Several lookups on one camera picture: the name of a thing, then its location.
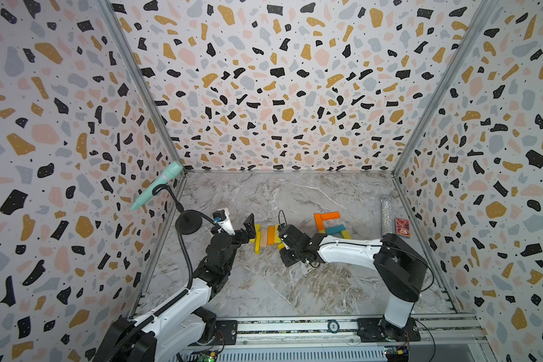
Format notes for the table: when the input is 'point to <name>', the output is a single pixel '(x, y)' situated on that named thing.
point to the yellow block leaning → (258, 243)
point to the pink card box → (403, 228)
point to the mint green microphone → (170, 172)
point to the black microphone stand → (190, 223)
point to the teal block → (335, 229)
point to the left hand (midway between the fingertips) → (245, 216)
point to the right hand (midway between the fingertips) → (287, 255)
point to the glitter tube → (387, 216)
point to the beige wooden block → (264, 237)
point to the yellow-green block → (321, 231)
